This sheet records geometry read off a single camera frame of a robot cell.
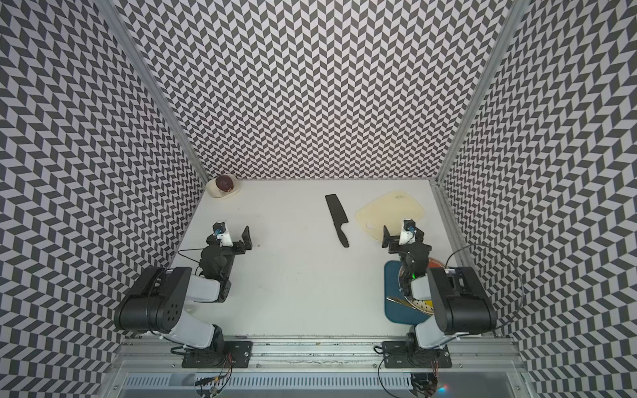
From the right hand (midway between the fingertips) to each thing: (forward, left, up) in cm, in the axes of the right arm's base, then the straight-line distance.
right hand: (397, 228), depth 90 cm
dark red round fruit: (+29, +74, -4) cm, 79 cm away
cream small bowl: (+27, +80, -9) cm, 85 cm away
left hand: (0, +60, +1) cm, 60 cm away
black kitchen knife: (+13, +22, -9) cm, 27 cm away
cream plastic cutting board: (+16, -1, -10) cm, 19 cm away
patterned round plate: (-24, -6, -10) cm, 27 cm away
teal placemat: (-27, +4, -10) cm, 28 cm away
